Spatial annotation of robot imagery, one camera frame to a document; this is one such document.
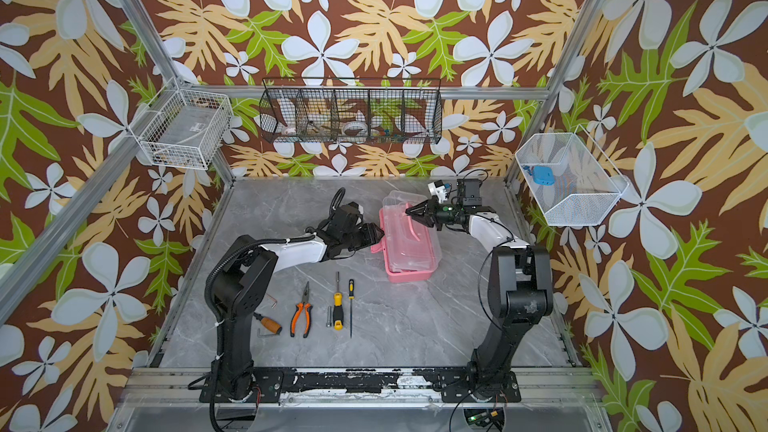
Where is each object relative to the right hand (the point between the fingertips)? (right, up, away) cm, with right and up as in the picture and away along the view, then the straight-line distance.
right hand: (408, 212), depth 87 cm
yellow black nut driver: (-20, -29, -1) cm, 36 cm away
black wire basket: (-20, +34, +11) cm, 40 cm away
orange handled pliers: (-33, -29, -1) cm, 44 cm away
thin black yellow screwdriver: (-17, -24, +4) cm, 30 cm away
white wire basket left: (-66, +25, 0) cm, 71 cm away
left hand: (-9, -6, +10) cm, 14 cm away
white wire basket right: (+46, +9, -3) cm, 47 cm away
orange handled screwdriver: (-39, -32, -4) cm, 50 cm away
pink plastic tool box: (+1, -10, -2) cm, 10 cm away
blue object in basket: (+40, +11, 0) cm, 41 cm away
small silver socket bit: (-23, -31, -1) cm, 39 cm away
